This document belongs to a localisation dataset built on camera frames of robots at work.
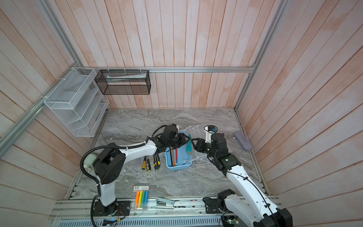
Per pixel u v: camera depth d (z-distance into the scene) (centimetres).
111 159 55
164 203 73
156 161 90
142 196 76
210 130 69
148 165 87
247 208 54
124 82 107
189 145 86
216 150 58
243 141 97
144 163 88
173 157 92
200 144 67
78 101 73
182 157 88
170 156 92
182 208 75
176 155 93
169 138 70
